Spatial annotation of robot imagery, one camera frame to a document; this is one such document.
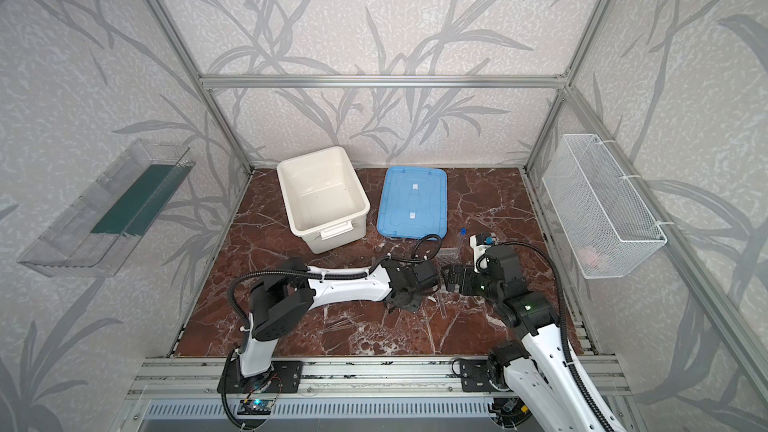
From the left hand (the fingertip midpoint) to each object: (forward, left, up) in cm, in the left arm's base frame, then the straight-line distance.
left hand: (415, 294), depth 87 cm
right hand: (+4, -11, +15) cm, 18 cm away
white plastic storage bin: (+34, +32, 0) cm, 47 cm away
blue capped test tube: (+18, -16, -2) cm, 24 cm away
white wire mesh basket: (+3, -39, +34) cm, 52 cm away
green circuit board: (-27, +39, -2) cm, 48 cm away
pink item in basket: (+3, -42, +20) cm, 47 cm away
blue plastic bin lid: (+35, 0, -3) cm, 35 cm away
